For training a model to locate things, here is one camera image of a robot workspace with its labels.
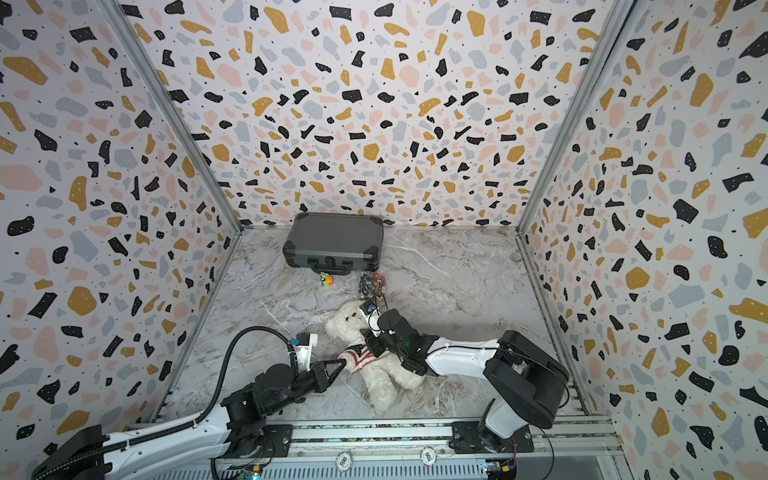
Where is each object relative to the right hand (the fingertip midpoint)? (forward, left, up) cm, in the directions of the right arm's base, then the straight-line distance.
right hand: (366, 321), depth 84 cm
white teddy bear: (-14, -6, -4) cm, 16 cm away
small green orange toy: (+20, +17, -8) cm, 27 cm away
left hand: (-12, +2, +1) cm, 12 cm away
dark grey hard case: (+31, +15, -2) cm, 35 cm away
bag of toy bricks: (+17, 0, -7) cm, 18 cm away
